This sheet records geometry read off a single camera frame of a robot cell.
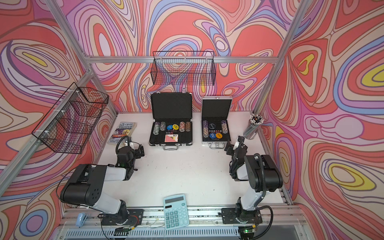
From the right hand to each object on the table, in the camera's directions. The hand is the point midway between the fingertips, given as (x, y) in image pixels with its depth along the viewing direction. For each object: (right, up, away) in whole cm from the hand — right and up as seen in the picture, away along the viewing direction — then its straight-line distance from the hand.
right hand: (234, 144), depth 94 cm
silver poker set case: (-10, +15, +18) cm, 26 cm away
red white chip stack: (-35, +11, +12) cm, 38 cm away
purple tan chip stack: (-18, +8, +10) cm, 22 cm away
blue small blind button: (-13, +5, +10) cm, 17 cm away
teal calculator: (-36, -31, -21) cm, 52 cm away
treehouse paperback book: (-78, +9, +13) cm, 79 cm away
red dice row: (-11, +8, +11) cm, 17 cm away
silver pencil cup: (+12, +14, -3) cm, 19 cm away
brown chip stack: (-31, +12, +13) cm, 36 cm away
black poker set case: (-43, +14, +11) cm, 46 cm away
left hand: (-64, -1, -1) cm, 64 cm away
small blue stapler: (-81, -33, -24) cm, 91 cm away
